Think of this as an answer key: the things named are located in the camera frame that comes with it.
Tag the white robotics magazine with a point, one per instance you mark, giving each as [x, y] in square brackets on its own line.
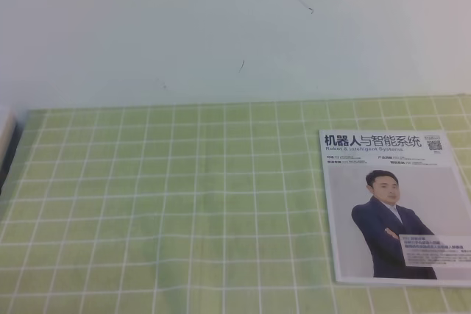
[398, 210]

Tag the green checkered tablecloth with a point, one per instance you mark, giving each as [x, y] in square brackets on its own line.
[196, 209]

